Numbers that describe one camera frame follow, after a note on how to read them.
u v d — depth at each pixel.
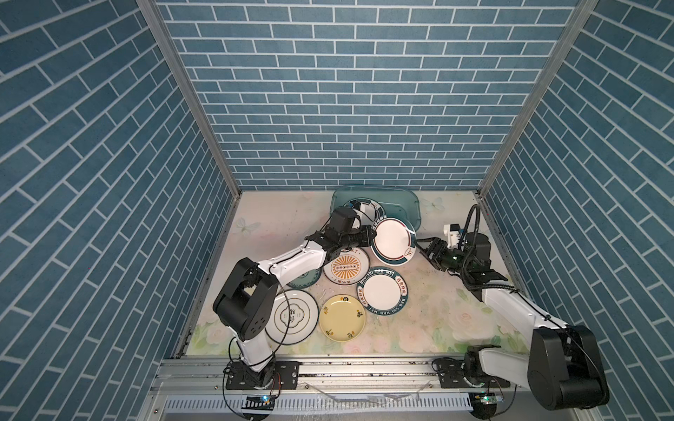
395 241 0.89
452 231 0.80
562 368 0.41
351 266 0.96
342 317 0.84
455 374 0.74
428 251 0.77
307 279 0.93
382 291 0.91
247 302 0.46
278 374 0.72
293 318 0.84
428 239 0.79
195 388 0.73
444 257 0.76
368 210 1.15
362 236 0.77
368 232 0.77
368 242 0.77
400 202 1.14
